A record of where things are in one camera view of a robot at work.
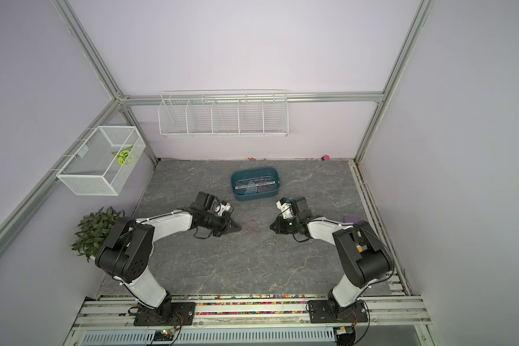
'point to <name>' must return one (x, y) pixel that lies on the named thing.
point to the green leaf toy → (122, 154)
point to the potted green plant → (92, 231)
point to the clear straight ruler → (267, 183)
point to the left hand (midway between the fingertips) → (240, 229)
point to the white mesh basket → (105, 163)
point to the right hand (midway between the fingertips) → (270, 225)
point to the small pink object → (326, 157)
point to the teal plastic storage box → (238, 188)
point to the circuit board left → (163, 335)
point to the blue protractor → (251, 188)
